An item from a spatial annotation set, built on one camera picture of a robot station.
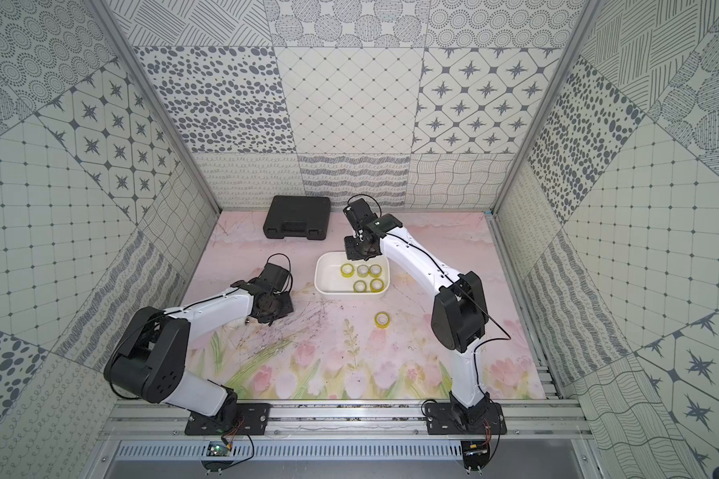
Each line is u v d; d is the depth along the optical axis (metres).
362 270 1.03
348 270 1.02
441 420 0.73
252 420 0.74
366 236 0.62
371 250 0.69
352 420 0.76
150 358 0.44
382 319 0.92
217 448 0.71
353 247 0.78
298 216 1.17
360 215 0.69
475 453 0.72
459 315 0.50
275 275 0.74
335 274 1.01
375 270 1.02
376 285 0.98
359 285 0.98
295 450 0.70
